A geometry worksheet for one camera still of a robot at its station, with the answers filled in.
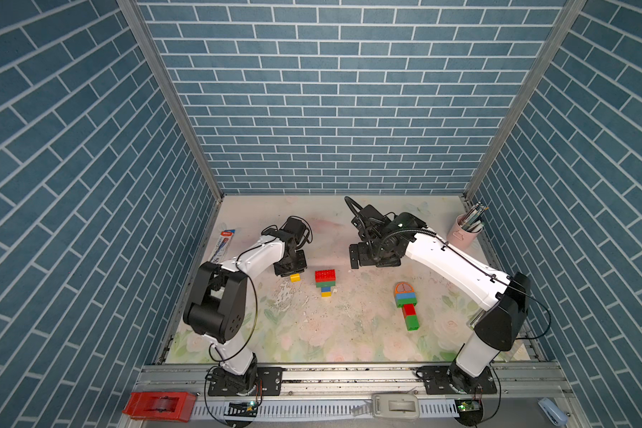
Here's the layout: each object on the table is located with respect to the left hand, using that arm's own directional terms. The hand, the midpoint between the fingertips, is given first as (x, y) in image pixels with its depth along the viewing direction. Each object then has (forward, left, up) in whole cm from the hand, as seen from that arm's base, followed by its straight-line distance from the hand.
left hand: (304, 271), depth 91 cm
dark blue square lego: (-7, -8, +1) cm, 10 cm away
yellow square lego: (-7, -8, -4) cm, 11 cm away
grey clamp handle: (-38, -26, -1) cm, 46 cm away
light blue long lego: (-7, -35, -3) cm, 36 cm away
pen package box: (+13, +33, -4) cm, 35 cm away
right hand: (-4, -20, +14) cm, 24 cm away
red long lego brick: (-6, -8, +9) cm, 13 cm away
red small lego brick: (-12, -35, -3) cm, 38 cm away
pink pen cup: (+12, -57, +4) cm, 58 cm away
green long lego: (-7, -7, +5) cm, 11 cm away
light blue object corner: (-40, -67, -1) cm, 78 cm away
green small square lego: (-16, -35, -3) cm, 39 cm away
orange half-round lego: (-5, -34, -1) cm, 35 cm away
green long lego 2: (-8, -36, -5) cm, 37 cm away
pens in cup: (+16, -61, +9) cm, 64 cm away
